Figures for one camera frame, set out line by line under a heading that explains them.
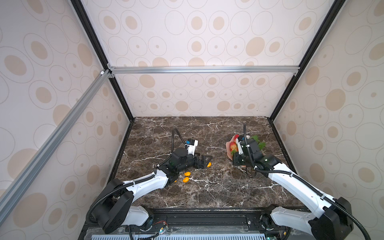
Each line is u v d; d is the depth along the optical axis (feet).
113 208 1.36
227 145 3.19
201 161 2.34
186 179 2.87
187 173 2.94
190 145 2.36
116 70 2.94
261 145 3.08
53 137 1.82
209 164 3.04
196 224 2.45
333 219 1.26
